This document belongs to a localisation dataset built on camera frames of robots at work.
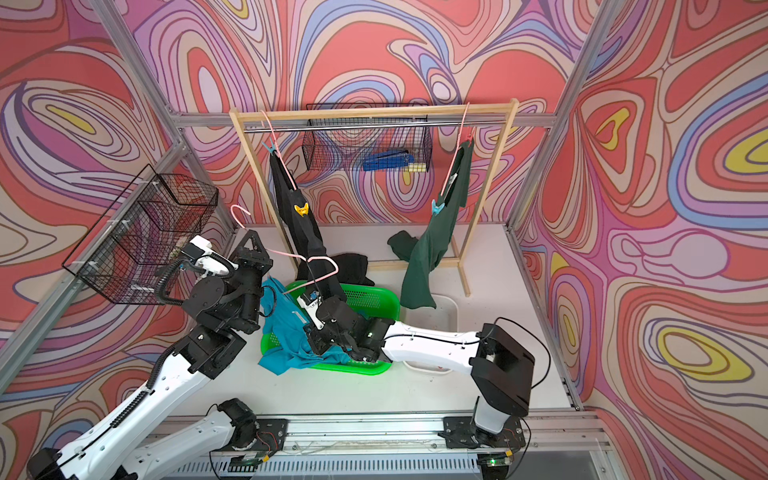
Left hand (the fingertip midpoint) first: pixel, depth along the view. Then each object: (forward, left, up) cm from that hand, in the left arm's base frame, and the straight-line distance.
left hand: (258, 228), depth 61 cm
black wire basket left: (+3, +37, -12) cm, 39 cm away
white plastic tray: (+2, -45, -42) cm, 61 cm away
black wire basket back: (+51, -11, -10) cm, 53 cm away
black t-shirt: (+17, -16, -35) cm, 42 cm away
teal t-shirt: (-9, -2, -24) cm, 26 cm away
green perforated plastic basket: (+6, -21, -39) cm, 44 cm away
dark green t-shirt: (+1, -36, -9) cm, 37 cm away
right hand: (-11, -7, -29) cm, 31 cm away
